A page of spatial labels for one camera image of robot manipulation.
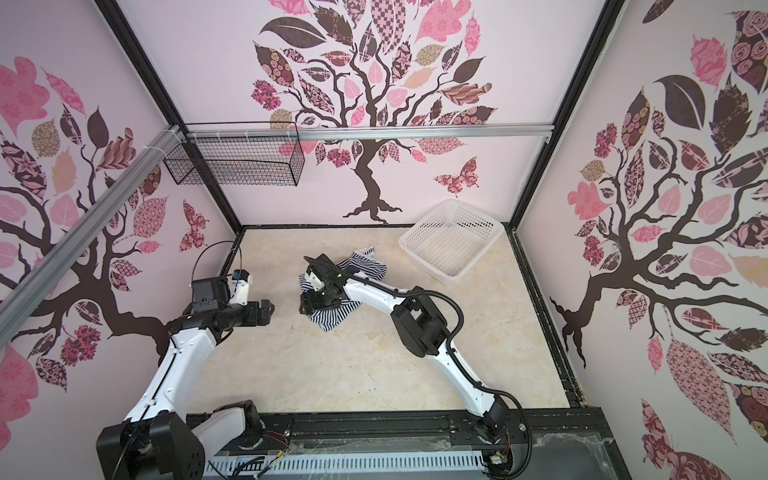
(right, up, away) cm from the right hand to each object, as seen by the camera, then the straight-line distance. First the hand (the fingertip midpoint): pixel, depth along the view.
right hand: (308, 303), depth 92 cm
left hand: (-12, -1, -9) cm, 15 cm away
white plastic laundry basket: (+50, +22, +24) cm, 60 cm away
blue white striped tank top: (+8, -4, 0) cm, 9 cm away
